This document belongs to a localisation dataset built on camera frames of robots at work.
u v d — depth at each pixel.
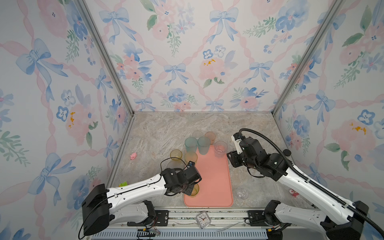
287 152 0.87
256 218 0.73
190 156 0.89
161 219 0.74
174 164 0.90
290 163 0.49
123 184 0.48
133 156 0.94
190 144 0.91
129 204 0.45
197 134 1.02
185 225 0.73
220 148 0.97
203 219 0.72
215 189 0.86
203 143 0.97
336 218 0.40
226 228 0.72
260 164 0.52
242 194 0.81
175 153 0.95
